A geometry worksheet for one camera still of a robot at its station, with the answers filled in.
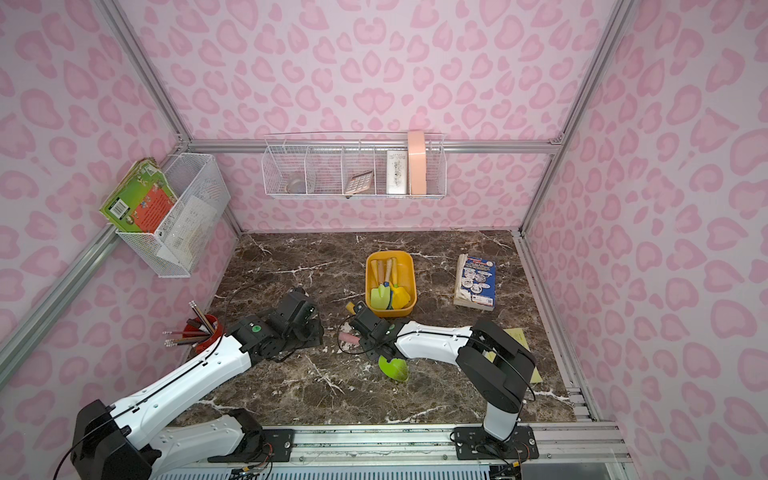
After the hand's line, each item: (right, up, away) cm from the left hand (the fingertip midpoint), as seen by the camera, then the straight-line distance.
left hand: (321, 328), depth 80 cm
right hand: (+13, -5, +9) cm, 17 cm away
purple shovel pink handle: (+6, -5, +11) cm, 13 cm away
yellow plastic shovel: (+22, +6, +19) cm, 29 cm away
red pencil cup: (-35, -2, +4) cm, 35 cm away
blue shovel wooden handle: (+18, +4, +15) cm, 24 cm away
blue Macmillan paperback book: (+47, +10, +21) cm, 52 cm away
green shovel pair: (+15, +6, +18) cm, 24 cm away
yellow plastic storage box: (+24, +11, +24) cm, 36 cm away
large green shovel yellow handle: (+20, -12, +4) cm, 24 cm away
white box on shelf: (+20, +45, +13) cm, 51 cm away
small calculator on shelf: (+9, +42, +14) cm, 45 cm away
